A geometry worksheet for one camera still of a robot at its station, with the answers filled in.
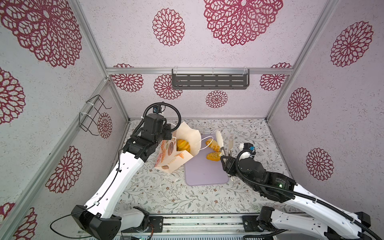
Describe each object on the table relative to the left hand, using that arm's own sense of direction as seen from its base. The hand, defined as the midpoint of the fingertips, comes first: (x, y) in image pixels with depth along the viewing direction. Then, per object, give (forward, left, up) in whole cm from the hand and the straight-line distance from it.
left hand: (165, 128), depth 73 cm
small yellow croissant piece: (+1, -8, -15) cm, 17 cm away
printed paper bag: (-7, -1, -17) cm, 18 cm away
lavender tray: (-7, -18, -32) cm, 37 cm away
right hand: (-14, -27, -4) cm, 31 cm away
